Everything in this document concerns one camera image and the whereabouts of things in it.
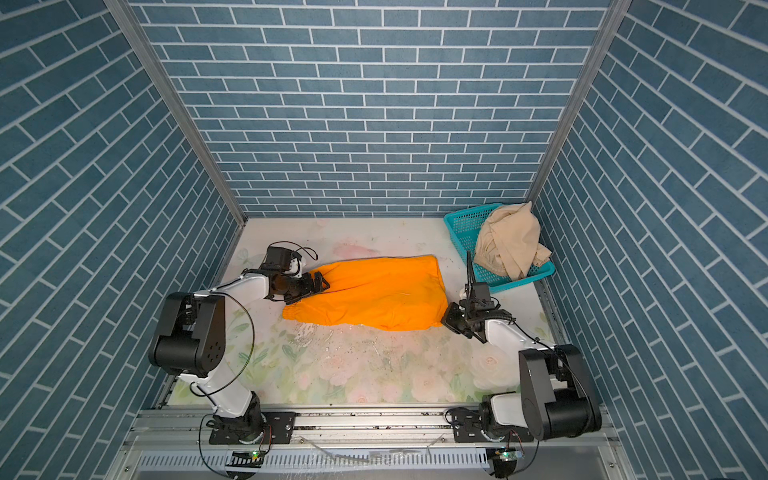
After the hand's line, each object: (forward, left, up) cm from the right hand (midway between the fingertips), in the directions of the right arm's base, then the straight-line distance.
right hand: (439, 314), depth 91 cm
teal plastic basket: (+37, -9, +1) cm, 38 cm away
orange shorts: (+7, +19, -1) cm, 20 cm away
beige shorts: (+25, -22, +8) cm, 34 cm away
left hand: (+6, +40, +1) cm, 40 cm away
